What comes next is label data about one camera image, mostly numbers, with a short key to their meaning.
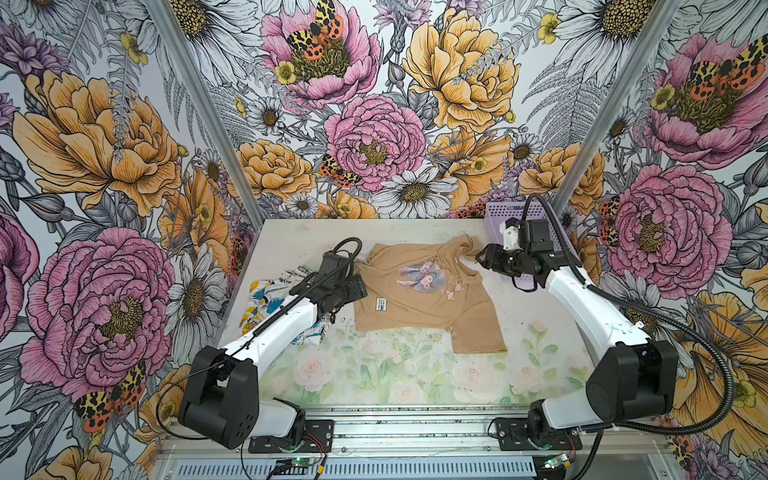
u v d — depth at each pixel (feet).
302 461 2.34
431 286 3.36
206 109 2.88
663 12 2.34
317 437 2.40
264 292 3.24
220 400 1.36
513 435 2.41
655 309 2.53
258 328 1.60
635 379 1.38
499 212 3.93
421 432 2.50
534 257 2.08
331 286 2.17
